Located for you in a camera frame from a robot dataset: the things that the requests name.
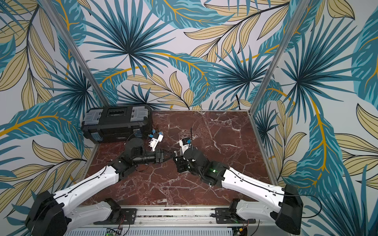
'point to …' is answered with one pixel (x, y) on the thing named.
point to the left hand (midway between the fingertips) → (173, 157)
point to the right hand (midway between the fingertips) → (174, 158)
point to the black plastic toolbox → (115, 124)
